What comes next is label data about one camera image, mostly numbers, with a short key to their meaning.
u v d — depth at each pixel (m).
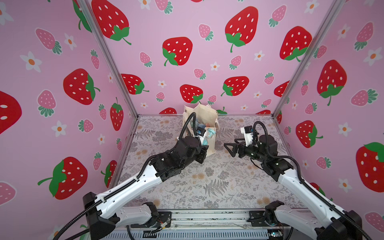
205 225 0.73
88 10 0.69
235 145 0.64
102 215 0.38
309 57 0.86
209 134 0.68
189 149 0.48
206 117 0.97
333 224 0.39
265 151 0.56
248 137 0.66
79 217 0.36
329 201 0.43
